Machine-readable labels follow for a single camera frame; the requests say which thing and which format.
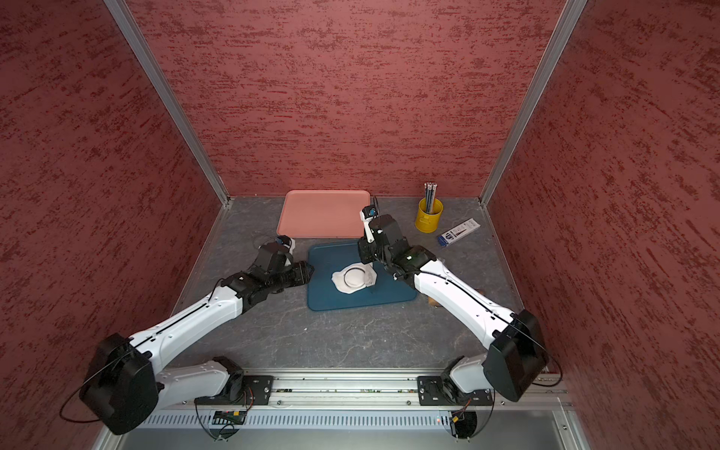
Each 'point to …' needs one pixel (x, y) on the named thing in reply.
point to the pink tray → (323, 214)
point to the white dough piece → (371, 276)
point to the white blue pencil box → (457, 232)
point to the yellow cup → (427, 215)
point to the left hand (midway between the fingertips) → (307, 276)
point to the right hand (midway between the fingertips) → (361, 245)
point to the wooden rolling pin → (433, 302)
